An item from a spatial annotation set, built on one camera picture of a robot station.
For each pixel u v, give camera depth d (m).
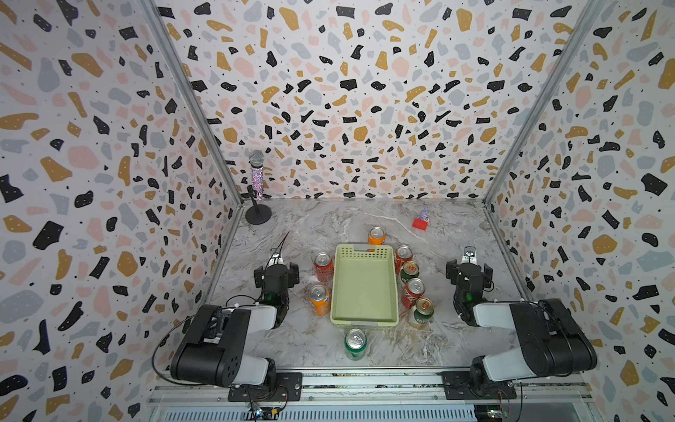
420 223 1.13
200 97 0.88
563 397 0.74
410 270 0.88
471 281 0.70
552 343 0.44
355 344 0.72
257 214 1.15
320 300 0.80
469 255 0.79
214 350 0.44
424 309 0.78
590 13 0.71
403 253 0.92
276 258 0.78
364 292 0.92
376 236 0.97
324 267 0.90
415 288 0.82
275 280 0.70
